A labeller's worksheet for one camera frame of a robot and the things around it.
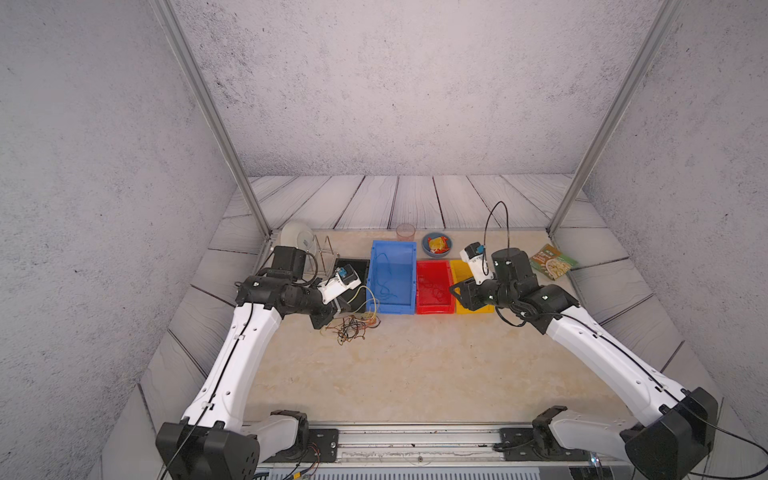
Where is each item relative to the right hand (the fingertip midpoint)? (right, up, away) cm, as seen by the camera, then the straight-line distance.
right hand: (458, 285), depth 76 cm
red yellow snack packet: (0, +11, +35) cm, 37 cm away
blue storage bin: (-17, -1, +28) cm, 33 cm away
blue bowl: (-1, +15, +40) cm, 43 cm away
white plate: (-47, +14, +22) cm, 54 cm away
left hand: (-28, -4, -3) cm, 28 cm away
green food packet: (+41, +5, +33) cm, 53 cm away
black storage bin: (-26, -6, +6) cm, 27 cm away
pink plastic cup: (-12, +16, +38) cm, 43 cm away
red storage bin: (-3, -4, +28) cm, 28 cm away
